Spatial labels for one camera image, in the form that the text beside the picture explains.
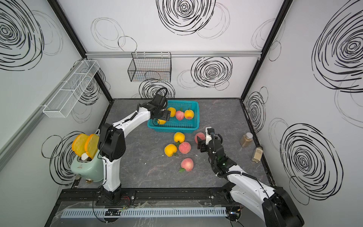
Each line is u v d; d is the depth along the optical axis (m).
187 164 0.79
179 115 1.02
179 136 0.91
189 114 1.02
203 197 0.75
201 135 0.93
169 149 0.86
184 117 1.05
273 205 0.40
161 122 1.01
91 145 0.71
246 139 0.87
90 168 0.69
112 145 0.52
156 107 0.73
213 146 0.60
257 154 0.85
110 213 0.72
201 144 0.74
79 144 0.70
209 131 0.70
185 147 0.86
